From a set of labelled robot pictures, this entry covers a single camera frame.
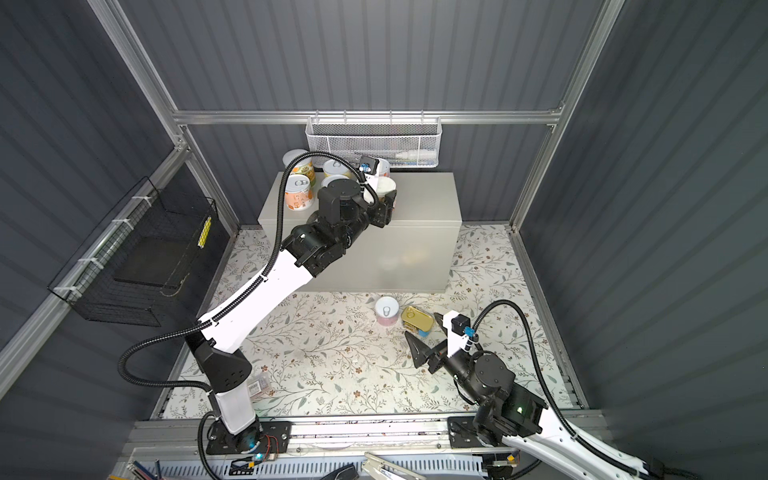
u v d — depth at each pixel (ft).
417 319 2.97
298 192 2.43
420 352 1.98
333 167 2.63
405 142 3.67
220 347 1.46
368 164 1.80
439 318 2.30
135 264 2.31
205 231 2.74
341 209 1.60
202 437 2.28
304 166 2.55
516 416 1.76
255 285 1.52
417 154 2.84
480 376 1.67
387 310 2.98
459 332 1.85
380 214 2.00
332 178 2.53
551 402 1.78
